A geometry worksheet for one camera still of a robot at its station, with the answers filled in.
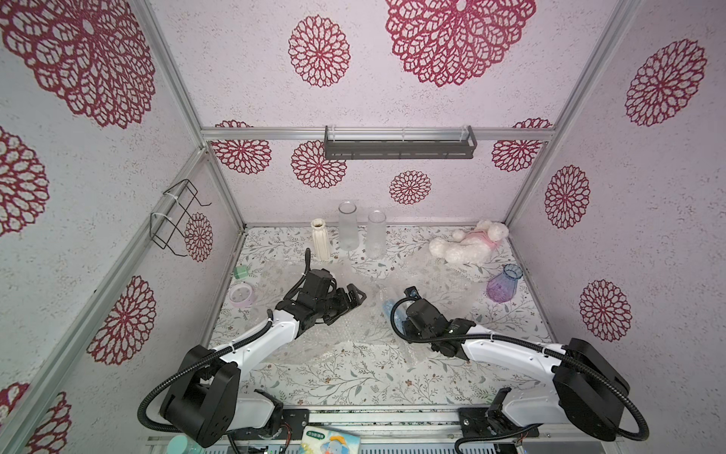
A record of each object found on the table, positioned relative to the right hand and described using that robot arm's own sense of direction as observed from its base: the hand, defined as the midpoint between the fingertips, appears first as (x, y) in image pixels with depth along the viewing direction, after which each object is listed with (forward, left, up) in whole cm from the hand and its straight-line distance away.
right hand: (404, 317), depth 86 cm
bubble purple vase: (+19, -13, -7) cm, 24 cm away
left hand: (+2, +14, +5) cm, 15 cm away
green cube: (+19, +58, -3) cm, 61 cm away
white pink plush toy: (+26, -26, +2) cm, 37 cm away
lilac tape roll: (+9, +54, -3) cm, 55 cm away
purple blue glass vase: (+15, -35, -4) cm, 39 cm away
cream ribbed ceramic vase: (+26, +29, +5) cm, 39 cm away
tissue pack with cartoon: (-32, +21, 0) cm, 39 cm away
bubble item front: (-6, +4, +15) cm, 16 cm away
